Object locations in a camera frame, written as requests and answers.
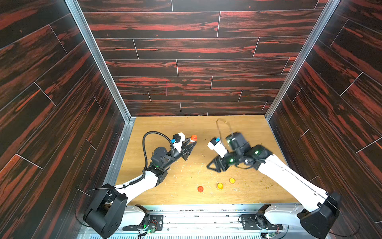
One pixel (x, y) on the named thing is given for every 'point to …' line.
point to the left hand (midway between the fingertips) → (194, 141)
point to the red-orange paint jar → (193, 138)
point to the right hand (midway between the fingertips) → (213, 161)
